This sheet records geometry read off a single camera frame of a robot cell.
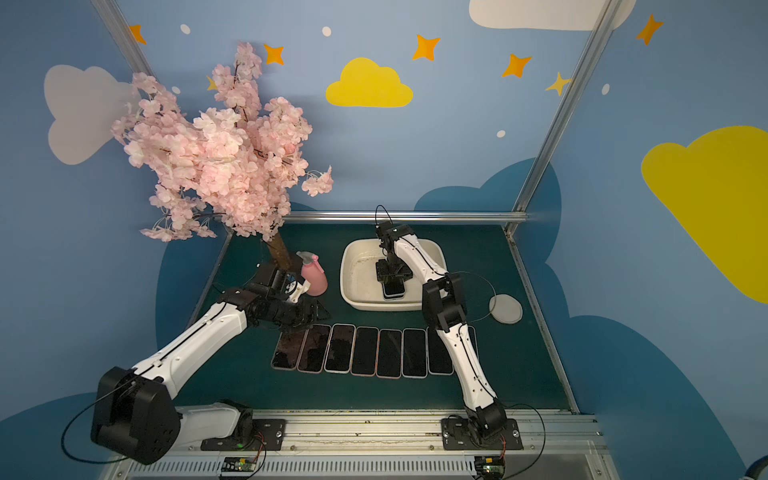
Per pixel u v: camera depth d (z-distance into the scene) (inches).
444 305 26.1
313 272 36.8
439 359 33.8
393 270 35.7
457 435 29.2
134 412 15.7
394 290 39.9
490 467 28.7
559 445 28.9
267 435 29.2
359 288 40.9
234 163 22.2
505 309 39.7
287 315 27.7
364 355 34.8
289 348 34.1
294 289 28.4
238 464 28.3
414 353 36.7
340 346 35.1
